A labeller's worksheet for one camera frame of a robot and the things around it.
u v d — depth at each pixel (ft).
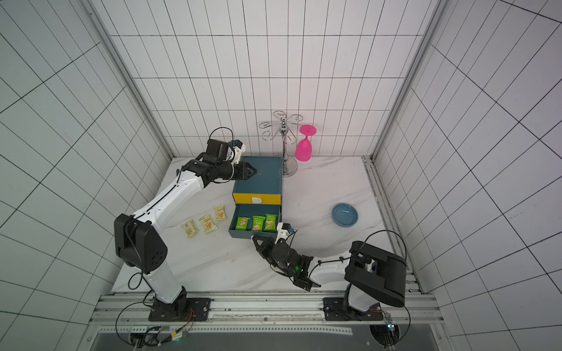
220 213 3.18
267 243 2.30
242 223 2.78
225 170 2.29
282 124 3.05
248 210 2.85
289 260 1.93
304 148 3.27
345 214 3.16
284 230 2.49
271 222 2.78
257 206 2.79
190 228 3.01
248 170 2.67
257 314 2.38
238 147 2.49
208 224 3.03
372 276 1.43
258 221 2.79
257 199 2.60
